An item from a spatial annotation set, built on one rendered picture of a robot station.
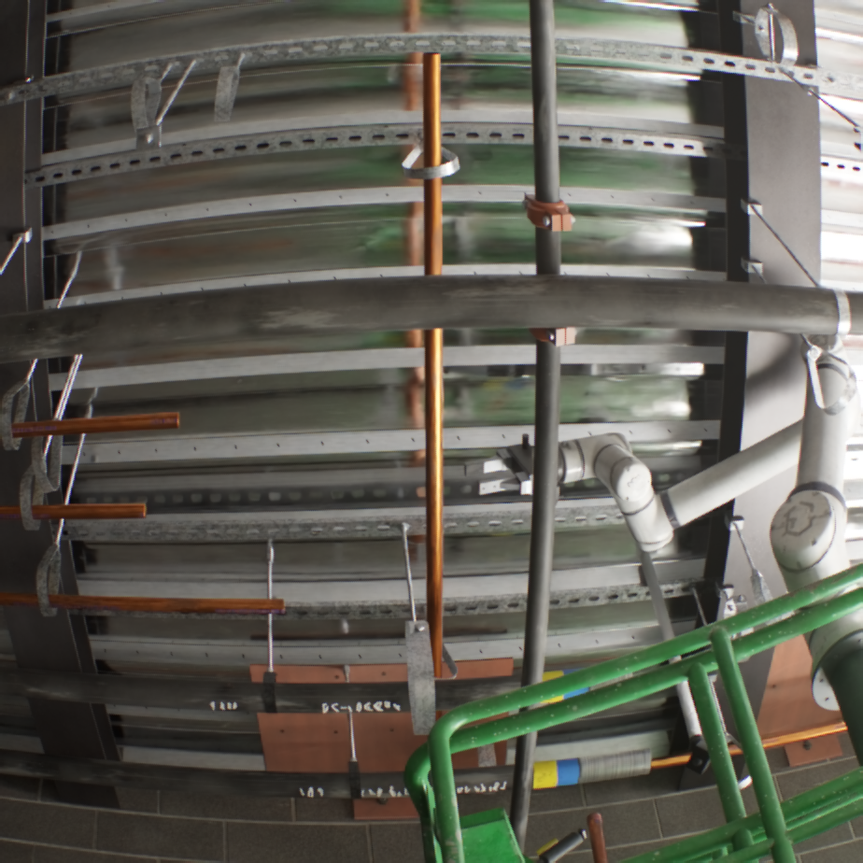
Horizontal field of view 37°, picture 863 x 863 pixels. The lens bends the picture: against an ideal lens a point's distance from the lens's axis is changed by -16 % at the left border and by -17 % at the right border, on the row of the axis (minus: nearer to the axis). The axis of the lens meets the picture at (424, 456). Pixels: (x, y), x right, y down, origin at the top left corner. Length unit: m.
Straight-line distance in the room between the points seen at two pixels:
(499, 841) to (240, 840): 1.51
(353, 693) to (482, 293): 1.08
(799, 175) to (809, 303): 0.67
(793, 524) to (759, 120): 0.95
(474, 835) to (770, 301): 1.06
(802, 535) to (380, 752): 1.74
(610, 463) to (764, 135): 0.87
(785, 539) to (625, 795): 1.55
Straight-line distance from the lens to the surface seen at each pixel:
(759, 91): 3.00
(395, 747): 3.91
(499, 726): 2.40
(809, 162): 3.08
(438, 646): 3.30
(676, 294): 2.40
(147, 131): 2.10
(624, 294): 2.37
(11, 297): 3.07
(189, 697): 3.13
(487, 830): 2.37
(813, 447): 2.78
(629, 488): 3.07
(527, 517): 3.49
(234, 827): 3.84
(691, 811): 3.89
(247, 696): 3.11
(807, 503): 2.59
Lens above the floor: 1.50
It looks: 61 degrees up
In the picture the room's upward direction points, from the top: 8 degrees counter-clockwise
